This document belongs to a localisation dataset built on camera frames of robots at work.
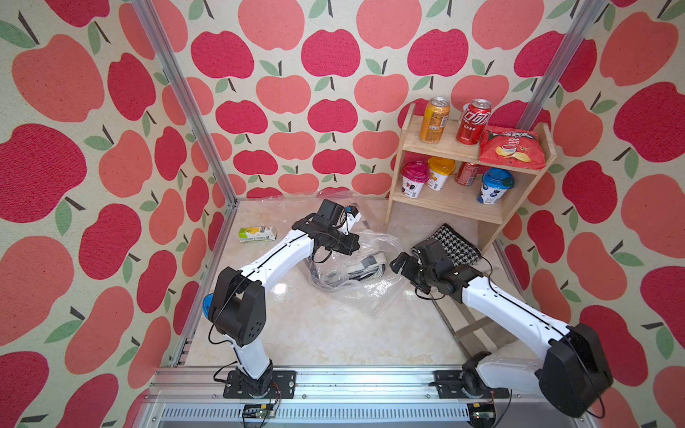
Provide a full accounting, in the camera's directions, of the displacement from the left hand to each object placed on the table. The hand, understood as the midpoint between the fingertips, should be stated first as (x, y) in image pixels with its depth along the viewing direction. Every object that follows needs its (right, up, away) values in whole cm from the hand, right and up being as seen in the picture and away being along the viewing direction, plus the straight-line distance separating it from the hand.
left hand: (361, 250), depth 84 cm
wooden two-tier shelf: (+35, +16, +9) cm, 39 cm away
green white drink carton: (-40, +4, +20) cm, 45 cm away
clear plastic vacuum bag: (+6, -16, +6) cm, 18 cm away
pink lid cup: (+18, +25, +2) cm, 31 cm away
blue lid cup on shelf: (+43, +22, 0) cm, 48 cm away
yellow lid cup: (+27, +27, +4) cm, 38 cm away
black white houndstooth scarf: (+39, -2, +15) cm, 42 cm away
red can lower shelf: (+38, +27, +9) cm, 47 cm away
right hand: (+12, -8, 0) cm, 15 cm away
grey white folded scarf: (+3, -7, +9) cm, 12 cm away
